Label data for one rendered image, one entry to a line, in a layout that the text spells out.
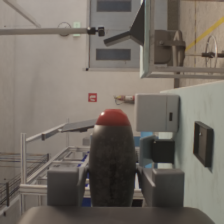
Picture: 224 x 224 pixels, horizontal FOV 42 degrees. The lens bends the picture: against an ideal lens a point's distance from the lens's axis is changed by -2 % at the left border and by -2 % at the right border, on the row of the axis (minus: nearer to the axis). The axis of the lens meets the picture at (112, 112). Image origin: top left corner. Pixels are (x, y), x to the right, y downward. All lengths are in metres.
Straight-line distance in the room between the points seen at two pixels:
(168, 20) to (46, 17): 2.82
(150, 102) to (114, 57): 5.87
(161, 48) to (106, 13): 4.08
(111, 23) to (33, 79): 2.21
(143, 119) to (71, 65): 5.92
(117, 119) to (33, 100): 6.87
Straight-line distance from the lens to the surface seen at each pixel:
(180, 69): 1.62
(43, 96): 6.95
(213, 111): 0.62
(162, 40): 3.12
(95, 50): 6.87
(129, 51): 6.83
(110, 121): 0.16
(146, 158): 1.09
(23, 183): 3.06
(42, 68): 6.99
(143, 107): 0.97
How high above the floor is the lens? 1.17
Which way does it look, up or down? 3 degrees up
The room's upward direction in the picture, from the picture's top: 89 degrees counter-clockwise
